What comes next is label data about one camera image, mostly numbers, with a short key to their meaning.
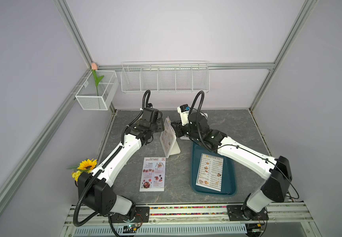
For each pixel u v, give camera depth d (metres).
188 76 1.04
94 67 0.89
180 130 0.66
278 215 0.74
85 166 0.66
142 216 0.73
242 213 0.65
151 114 0.59
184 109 0.63
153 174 0.87
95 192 0.40
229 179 0.84
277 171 0.43
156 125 0.72
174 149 0.97
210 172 0.87
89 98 0.77
